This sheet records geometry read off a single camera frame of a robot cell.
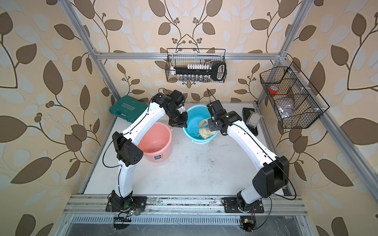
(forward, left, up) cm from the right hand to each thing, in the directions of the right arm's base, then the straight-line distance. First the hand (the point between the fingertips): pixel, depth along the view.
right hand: (217, 123), depth 82 cm
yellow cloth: (-5, +7, -1) cm, 9 cm away
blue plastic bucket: (+5, +12, +4) cm, 13 cm away
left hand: (0, +18, +1) cm, 18 cm away
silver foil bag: (-3, -32, +12) cm, 35 cm away
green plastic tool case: (+29, +62, -15) cm, 70 cm away
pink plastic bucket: (-2, +38, -19) cm, 43 cm away
